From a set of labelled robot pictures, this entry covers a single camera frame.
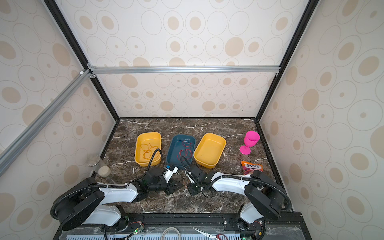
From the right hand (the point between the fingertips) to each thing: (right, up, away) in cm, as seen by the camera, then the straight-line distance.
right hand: (190, 189), depth 85 cm
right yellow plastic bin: (+12, +21, +15) cm, 28 cm away
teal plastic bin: (-10, +23, +18) cm, 31 cm away
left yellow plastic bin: (-31, +24, +17) cm, 43 cm away
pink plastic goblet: (+36, +28, +3) cm, 46 cm away
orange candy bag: (+35, +11, +5) cm, 37 cm away
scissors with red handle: (+12, -16, -15) cm, 25 cm away
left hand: (-3, +4, -5) cm, 7 cm away
